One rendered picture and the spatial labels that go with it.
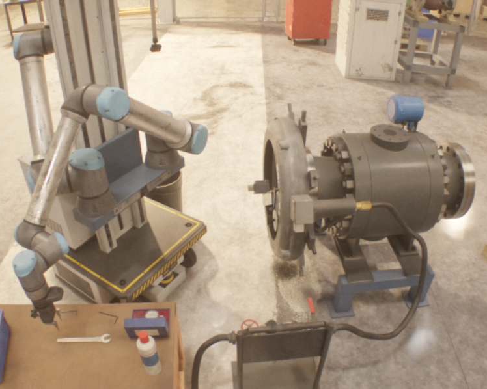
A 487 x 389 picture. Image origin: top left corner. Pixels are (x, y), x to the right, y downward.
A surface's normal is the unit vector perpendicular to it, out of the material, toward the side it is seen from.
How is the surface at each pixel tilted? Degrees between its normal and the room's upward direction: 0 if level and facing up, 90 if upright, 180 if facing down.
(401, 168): 41
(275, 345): 90
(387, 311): 0
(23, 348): 0
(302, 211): 67
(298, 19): 90
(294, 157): 35
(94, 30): 90
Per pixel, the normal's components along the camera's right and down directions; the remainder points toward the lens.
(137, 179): 0.00, -0.82
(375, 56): -0.02, 0.58
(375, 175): 0.07, -0.15
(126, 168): 0.84, 0.31
